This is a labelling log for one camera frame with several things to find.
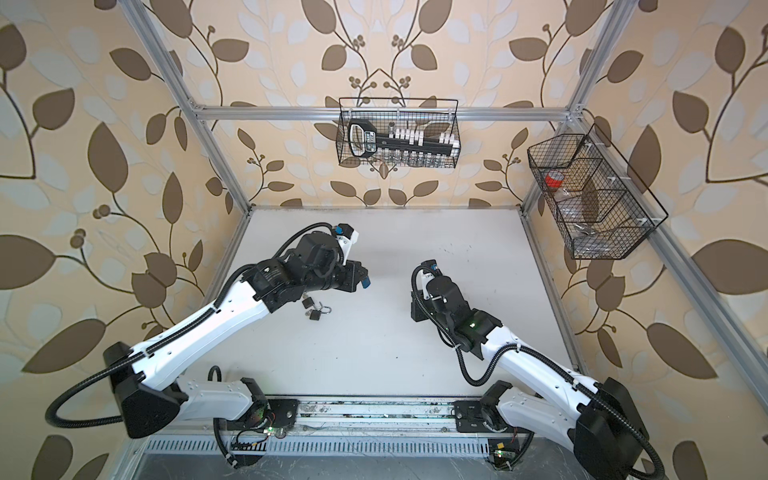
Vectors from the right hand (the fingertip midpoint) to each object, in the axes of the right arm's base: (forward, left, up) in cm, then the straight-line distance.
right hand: (413, 296), depth 80 cm
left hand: (+1, +11, +12) cm, 16 cm away
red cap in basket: (+29, -43, +16) cm, 54 cm away
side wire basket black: (+19, -53, +13) cm, 58 cm away
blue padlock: (-1, +12, +9) cm, 15 cm away
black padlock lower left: (+2, +30, -14) cm, 33 cm away
